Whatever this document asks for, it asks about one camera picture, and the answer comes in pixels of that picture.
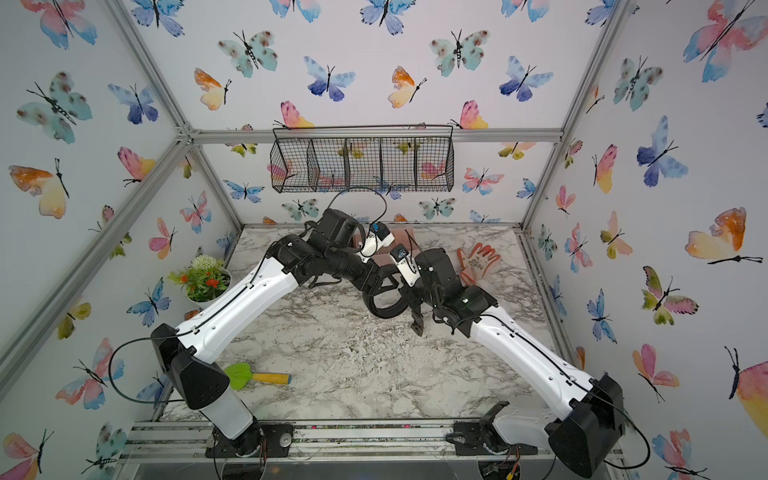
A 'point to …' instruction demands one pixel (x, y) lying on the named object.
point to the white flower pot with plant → (205, 281)
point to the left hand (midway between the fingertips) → (389, 275)
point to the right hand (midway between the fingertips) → (410, 271)
